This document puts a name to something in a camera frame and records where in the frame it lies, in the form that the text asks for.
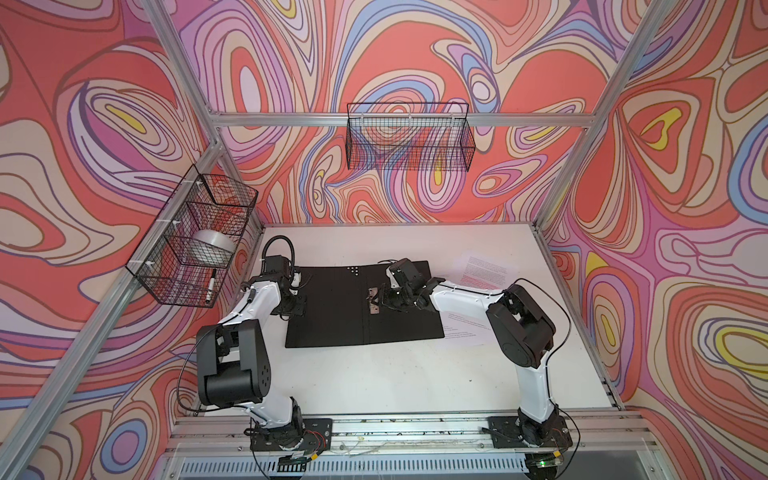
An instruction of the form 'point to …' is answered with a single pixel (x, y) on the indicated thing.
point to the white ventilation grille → (354, 467)
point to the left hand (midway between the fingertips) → (295, 305)
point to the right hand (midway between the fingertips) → (377, 307)
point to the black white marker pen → (211, 286)
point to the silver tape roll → (212, 246)
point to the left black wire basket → (187, 254)
